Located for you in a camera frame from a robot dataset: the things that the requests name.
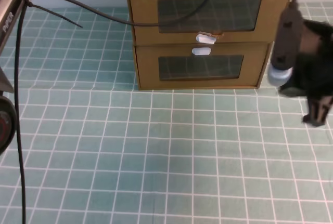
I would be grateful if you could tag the brown cardboard drawer cabinet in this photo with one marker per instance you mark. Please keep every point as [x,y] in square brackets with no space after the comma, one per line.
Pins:
[202,44]

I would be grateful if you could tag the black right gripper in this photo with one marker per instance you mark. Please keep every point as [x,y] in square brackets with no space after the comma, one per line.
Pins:
[312,72]

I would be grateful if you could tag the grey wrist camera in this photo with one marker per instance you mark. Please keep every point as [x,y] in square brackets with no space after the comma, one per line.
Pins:
[286,45]

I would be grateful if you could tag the cardboard drawer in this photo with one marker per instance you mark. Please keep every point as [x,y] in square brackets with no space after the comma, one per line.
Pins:
[180,21]
[231,65]

